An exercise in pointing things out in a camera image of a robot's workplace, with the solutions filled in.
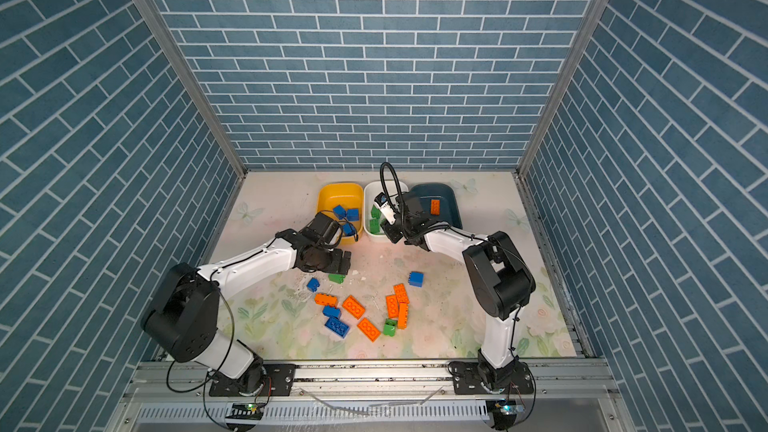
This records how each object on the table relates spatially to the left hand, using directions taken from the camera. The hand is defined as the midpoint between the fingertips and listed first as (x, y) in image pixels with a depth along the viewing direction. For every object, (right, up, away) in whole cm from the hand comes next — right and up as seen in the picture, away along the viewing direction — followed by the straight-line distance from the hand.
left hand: (339, 264), depth 89 cm
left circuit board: (-20, -32, -17) cm, 41 cm away
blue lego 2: (+2, +14, +17) cm, 22 cm away
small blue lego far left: (-8, -6, -1) cm, 10 cm away
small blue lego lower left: (-1, -12, -6) cm, 13 cm away
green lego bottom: (+16, -16, -7) cm, 23 cm away
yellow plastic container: (-1, +22, +22) cm, 31 cm away
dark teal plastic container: (+37, +16, +19) cm, 44 cm away
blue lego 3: (+23, -5, +1) cm, 24 cm away
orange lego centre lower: (+16, -12, -4) cm, 20 cm away
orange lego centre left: (+5, -11, -5) cm, 13 cm away
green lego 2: (+10, +11, +10) cm, 18 cm away
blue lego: (-3, +15, +16) cm, 22 cm away
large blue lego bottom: (+1, -16, -7) cm, 17 cm away
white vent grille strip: (0, -31, -19) cm, 36 cm away
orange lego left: (-4, -9, -3) cm, 11 cm away
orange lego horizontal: (+31, +17, +19) cm, 40 cm away
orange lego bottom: (+10, -16, -7) cm, 20 cm away
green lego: (+10, +15, +16) cm, 24 cm away
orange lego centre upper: (+19, -8, -1) cm, 21 cm away
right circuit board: (+44, -32, -18) cm, 57 cm away
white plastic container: (+8, +23, +22) cm, 33 cm away
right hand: (+14, +14, +7) cm, 21 cm away
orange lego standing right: (+19, -13, -7) cm, 24 cm away
